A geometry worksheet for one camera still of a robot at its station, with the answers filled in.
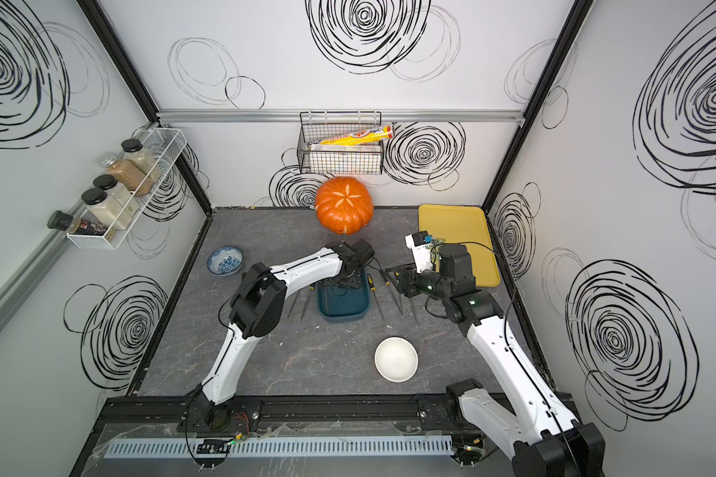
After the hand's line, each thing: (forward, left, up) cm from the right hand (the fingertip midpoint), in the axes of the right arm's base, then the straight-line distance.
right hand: (393, 271), depth 73 cm
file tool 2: (+10, 0, -23) cm, 25 cm away
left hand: (+10, +16, -24) cm, 30 cm away
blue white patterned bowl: (+17, +57, -21) cm, 63 cm away
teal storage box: (-1, +13, -18) cm, 22 cm away
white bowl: (-14, -2, -23) cm, 27 cm away
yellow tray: (+38, -31, -25) cm, 56 cm away
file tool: (+8, +5, -23) cm, 25 cm away
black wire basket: (+32, +10, +10) cm, 35 cm away
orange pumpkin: (+34, +16, -11) cm, 39 cm away
